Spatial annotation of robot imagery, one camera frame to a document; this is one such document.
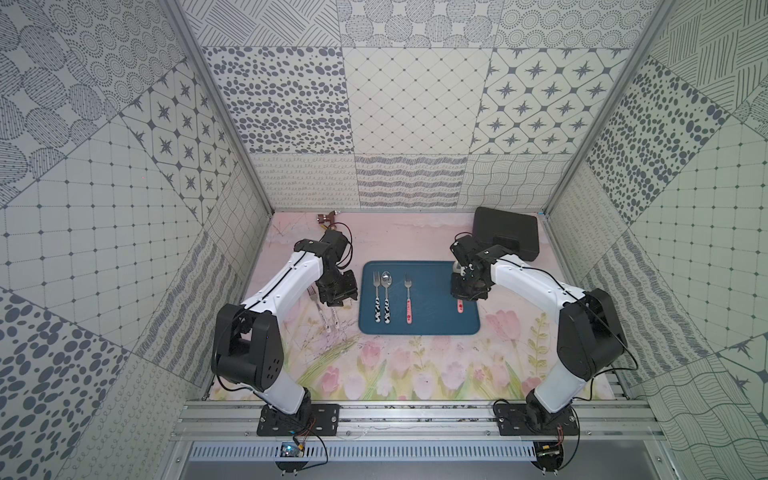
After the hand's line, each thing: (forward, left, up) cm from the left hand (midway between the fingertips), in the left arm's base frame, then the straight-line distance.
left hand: (352, 294), depth 85 cm
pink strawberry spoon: (0, -32, -5) cm, 32 cm away
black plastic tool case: (+36, -47, -6) cm, 59 cm away
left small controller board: (-36, +12, -13) cm, 40 cm away
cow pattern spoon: (+11, -9, -9) cm, 17 cm away
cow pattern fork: (+10, -6, -10) cm, 15 cm away
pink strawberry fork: (+1, -17, -10) cm, 20 cm away
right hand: (+2, -32, -4) cm, 32 cm away
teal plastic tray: (+5, -18, -10) cm, 21 cm away
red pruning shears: (+39, +15, -9) cm, 43 cm away
